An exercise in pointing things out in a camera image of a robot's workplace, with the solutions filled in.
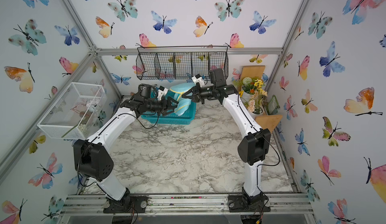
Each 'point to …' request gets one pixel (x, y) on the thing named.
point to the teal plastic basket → (173, 118)
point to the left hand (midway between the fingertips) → (180, 107)
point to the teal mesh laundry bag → (176, 92)
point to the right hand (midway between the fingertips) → (183, 94)
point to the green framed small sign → (273, 106)
